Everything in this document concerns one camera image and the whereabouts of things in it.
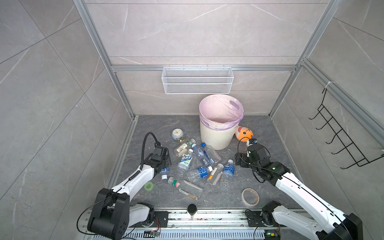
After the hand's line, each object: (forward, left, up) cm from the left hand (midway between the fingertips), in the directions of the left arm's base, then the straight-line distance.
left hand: (164, 156), depth 89 cm
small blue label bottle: (-9, -38, 0) cm, 39 cm away
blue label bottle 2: (-12, -17, -1) cm, 21 cm away
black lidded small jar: (-30, -16, +3) cm, 34 cm away
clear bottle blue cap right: (-1, -35, -2) cm, 35 cm away
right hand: (-5, -44, +8) cm, 45 cm away
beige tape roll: (-23, -49, -7) cm, 54 cm away
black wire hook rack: (-19, -84, +28) cm, 90 cm away
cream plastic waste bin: (+6, -34, +8) cm, 35 cm away
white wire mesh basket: (+46, -22, +24) cm, 56 cm away
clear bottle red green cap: (-17, -13, -6) cm, 22 cm away
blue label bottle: (-10, -1, 0) cm, 10 cm away
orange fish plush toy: (+14, -51, +2) cm, 53 cm away
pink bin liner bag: (+28, -37, +10) cm, 47 cm away
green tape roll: (-15, +9, -6) cm, 19 cm away
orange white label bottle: (-11, -30, -2) cm, 33 cm away
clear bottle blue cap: (+4, -31, -6) cm, 31 cm away
